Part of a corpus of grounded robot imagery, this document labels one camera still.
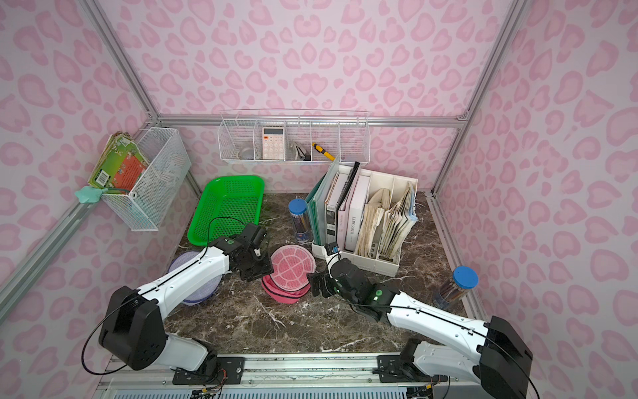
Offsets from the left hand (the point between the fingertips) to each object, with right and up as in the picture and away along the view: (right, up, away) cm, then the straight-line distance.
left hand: (270, 266), depth 85 cm
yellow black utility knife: (+17, +43, +12) cm, 48 cm away
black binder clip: (+12, +39, +5) cm, 41 cm away
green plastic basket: (-27, +23, +32) cm, 48 cm away
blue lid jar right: (+58, 0, -14) cm, 60 cm away
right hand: (+17, +1, -8) cm, 19 cm away
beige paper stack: (+38, +15, -2) cm, 41 cm away
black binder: (+25, +24, -2) cm, 35 cm away
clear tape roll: (-12, +41, +10) cm, 44 cm away
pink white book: (+27, +16, -2) cm, 32 cm away
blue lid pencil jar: (+9, +20, +3) cm, 22 cm away
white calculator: (-1, +45, +10) cm, 46 cm away
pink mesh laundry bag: (+6, -1, +5) cm, 8 cm away
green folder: (+16, +20, -9) cm, 27 cm away
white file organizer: (+45, +28, +5) cm, 53 cm away
